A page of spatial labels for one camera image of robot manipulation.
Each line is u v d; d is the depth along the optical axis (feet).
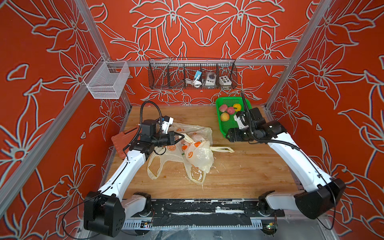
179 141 2.35
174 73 3.30
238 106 3.68
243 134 2.13
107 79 3.10
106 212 1.26
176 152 3.04
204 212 2.39
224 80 3.11
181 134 2.42
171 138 2.20
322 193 1.24
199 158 2.40
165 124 2.29
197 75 2.72
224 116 3.40
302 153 1.45
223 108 3.74
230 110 3.62
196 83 2.83
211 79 2.98
